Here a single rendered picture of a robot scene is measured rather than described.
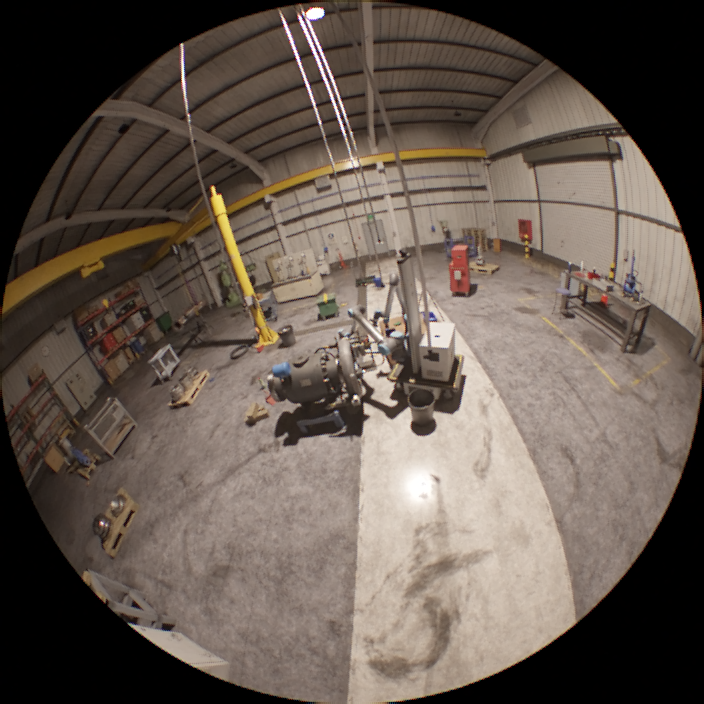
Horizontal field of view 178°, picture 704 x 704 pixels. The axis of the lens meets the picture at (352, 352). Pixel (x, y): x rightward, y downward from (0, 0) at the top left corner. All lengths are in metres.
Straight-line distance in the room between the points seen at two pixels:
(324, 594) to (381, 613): 0.52
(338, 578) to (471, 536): 1.21
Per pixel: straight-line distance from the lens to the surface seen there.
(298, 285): 8.69
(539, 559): 2.48
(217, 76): 8.73
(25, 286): 11.84
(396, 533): 2.28
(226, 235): 5.83
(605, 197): 9.13
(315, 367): 2.64
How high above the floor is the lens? 2.23
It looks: 31 degrees down
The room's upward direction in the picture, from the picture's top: 16 degrees counter-clockwise
